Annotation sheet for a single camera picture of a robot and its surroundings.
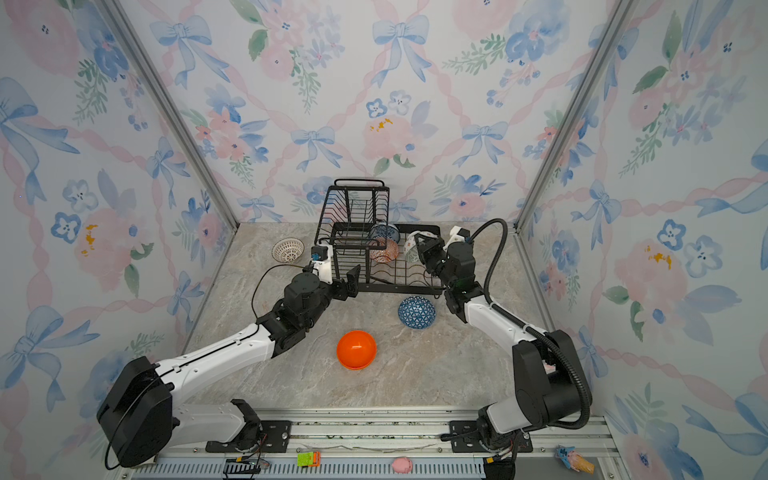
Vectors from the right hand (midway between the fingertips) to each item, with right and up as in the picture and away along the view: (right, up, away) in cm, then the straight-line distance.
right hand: (412, 232), depth 82 cm
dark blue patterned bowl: (+2, -24, +13) cm, 28 cm away
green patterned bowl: (0, -5, 0) cm, 5 cm away
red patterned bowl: (-8, -6, +28) cm, 30 cm away
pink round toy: (-3, -55, -12) cm, 57 cm away
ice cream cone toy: (+36, -53, -13) cm, 65 cm away
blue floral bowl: (-7, +3, +28) cm, 29 cm away
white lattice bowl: (-43, -4, +28) cm, 52 cm away
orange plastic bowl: (-16, -33, +4) cm, 37 cm away
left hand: (-18, -8, -4) cm, 20 cm away
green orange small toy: (-25, -53, -13) cm, 60 cm away
